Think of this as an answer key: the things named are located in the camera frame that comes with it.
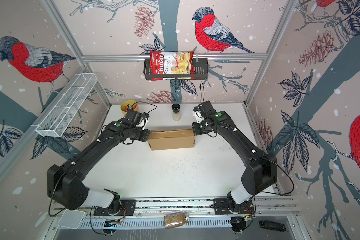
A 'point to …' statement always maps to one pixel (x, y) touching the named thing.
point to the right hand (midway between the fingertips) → (192, 132)
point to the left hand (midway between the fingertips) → (147, 134)
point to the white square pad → (71, 218)
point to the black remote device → (271, 225)
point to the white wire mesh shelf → (58, 117)
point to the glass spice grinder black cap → (176, 107)
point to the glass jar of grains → (175, 220)
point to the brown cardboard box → (171, 139)
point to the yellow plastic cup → (124, 106)
